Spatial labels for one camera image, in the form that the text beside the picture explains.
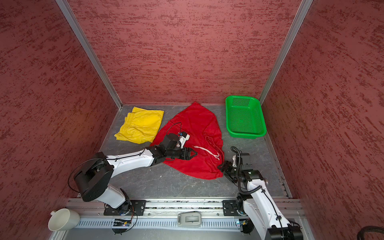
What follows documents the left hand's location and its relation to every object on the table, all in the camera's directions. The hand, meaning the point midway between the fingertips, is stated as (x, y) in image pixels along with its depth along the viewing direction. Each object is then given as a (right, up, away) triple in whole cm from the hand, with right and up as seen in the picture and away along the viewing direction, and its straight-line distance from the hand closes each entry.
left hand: (193, 156), depth 83 cm
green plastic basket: (+39, +22, +31) cm, 54 cm away
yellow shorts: (-39, +16, +24) cm, 49 cm away
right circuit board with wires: (+27, -31, -12) cm, 43 cm away
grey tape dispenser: (-2, -27, -13) cm, 30 cm away
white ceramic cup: (-59, -25, -17) cm, 66 cm away
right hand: (+15, -9, 0) cm, 17 cm away
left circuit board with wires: (-37, -31, -10) cm, 49 cm away
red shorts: (+6, +15, +21) cm, 26 cm away
